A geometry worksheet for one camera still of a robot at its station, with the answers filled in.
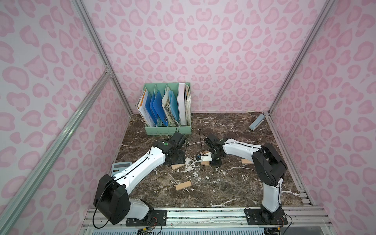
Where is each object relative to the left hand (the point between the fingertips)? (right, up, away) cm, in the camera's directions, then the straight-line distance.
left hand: (178, 158), depth 82 cm
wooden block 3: (+3, -16, +2) cm, 17 cm away
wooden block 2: (-3, -7, +8) cm, 11 cm away
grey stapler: (+55, +20, +25) cm, 64 cm away
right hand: (+21, -5, +13) cm, 25 cm away
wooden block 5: (+17, -5, +8) cm, 19 cm away
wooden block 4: (+16, 0, +15) cm, 22 cm away
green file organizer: (-8, +40, +16) cm, 44 cm away
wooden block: (+15, -5, +8) cm, 17 cm away
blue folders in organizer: (-16, +29, +16) cm, 37 cm away
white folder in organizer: (+1, +32, +13) cm, 34 cm away
